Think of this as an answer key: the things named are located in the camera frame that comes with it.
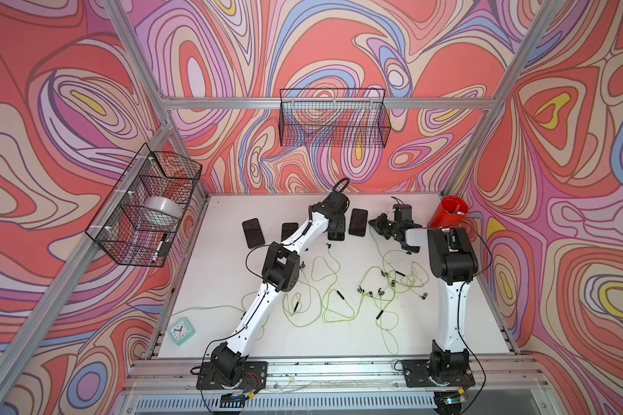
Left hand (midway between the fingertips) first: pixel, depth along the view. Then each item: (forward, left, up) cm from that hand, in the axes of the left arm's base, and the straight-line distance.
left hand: (340, 228), depth 108 cm
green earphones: (-33, +43, -1) cm, 54 cm away
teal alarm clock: (-42, +53, 0) cm, 68 cm away
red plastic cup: (+1, -43, +9) cm, 44 cm away
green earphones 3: (-34, +4, -1) cm, 34 cm away
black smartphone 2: (0, -7, +4) cm, 8 cm away
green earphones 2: (-33, +19, 0) cm, 38 cm away
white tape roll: (-20, +54, +32) cm, 66 cm away
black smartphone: (-3, +37, 0) cm, 37 cm away
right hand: (+2, -13, -1) cm, 13 cm away
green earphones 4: (-21, -20, -1) cm, 29 cm away
